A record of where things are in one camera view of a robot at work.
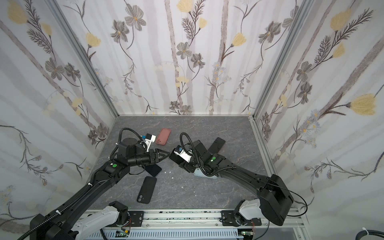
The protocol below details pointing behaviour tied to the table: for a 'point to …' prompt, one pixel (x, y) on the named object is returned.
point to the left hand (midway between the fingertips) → (165, 152)
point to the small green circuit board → (119, 234)
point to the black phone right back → (216, 145)
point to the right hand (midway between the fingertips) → (180, 155)
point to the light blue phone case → (198, 172)
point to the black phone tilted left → (153, 169)
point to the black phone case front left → (146, 190)
